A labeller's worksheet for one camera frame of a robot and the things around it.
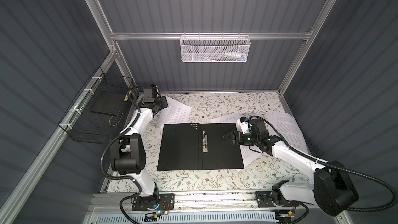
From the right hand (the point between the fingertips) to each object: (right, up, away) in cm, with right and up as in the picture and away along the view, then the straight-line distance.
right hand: (232, 138), depth 84 cm
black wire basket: (-67, +14, -10) cm, 69 cm away
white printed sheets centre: (+3, +10, +21) cm, 23 cm away
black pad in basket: (-61, +19, -11) cm, 65 cm away
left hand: (-40, +21, +8) cm, 46 cm away
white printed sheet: (-34, +13, +21) cm, 42 cm away
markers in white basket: (-1, +48, +9) cm, 49 cm away
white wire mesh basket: (-7, +60, +27) cm, 66 cm away
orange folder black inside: (-19, -6, +7) cm, 21 cm away
